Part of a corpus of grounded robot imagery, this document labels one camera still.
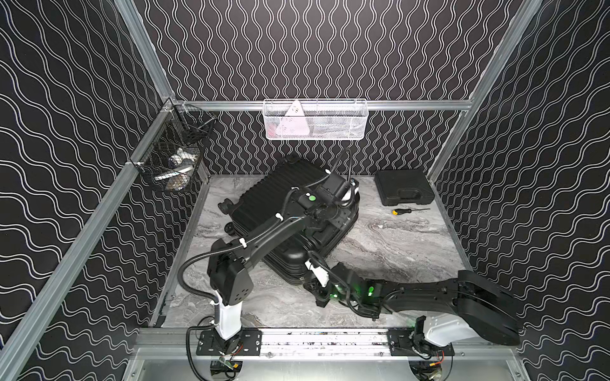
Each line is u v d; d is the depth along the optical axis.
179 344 0.76
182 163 0.86
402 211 1.07
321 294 0.67
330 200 0.58
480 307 0.43
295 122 0.89
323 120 1.35
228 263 0.44
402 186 1.10
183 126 0.99
